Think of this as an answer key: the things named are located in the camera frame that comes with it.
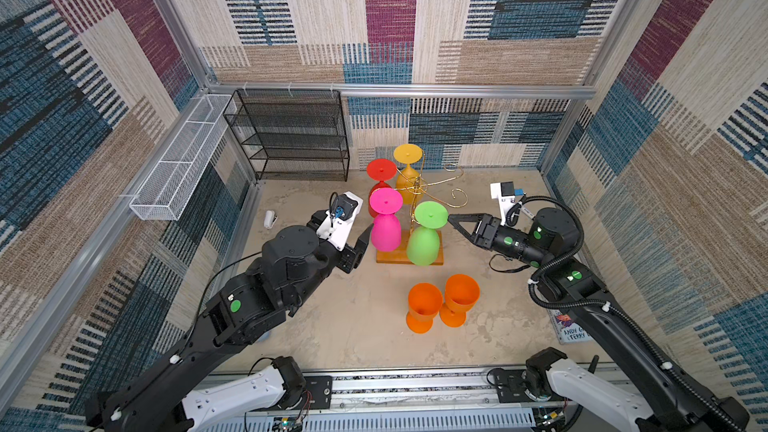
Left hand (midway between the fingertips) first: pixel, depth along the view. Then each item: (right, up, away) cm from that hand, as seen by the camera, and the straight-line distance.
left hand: (356, 213), depth 58 cm
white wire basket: (-60, +16, +41) cm, 74 cm away
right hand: (+19, -3, +7) cm, 21 cm away
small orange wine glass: (+15, -23, +18) cm, 33 cm away
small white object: (-34, -4, +46) cm, 58 cm away
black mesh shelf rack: (-26, +27, +53) cm, 65 cm away
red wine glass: (+5, +10, +17) cm, 20 cm away
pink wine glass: (+6, -4, +16) cm, 18 cm away
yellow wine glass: (+12, +8, +26) cm, 30 cm away
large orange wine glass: (+25, -22, +21) cm, 39 cm away
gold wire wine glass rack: (+14, +6, +17) cm, 23 cm away
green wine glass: (+14, -7, +14) cm, 21 cm away
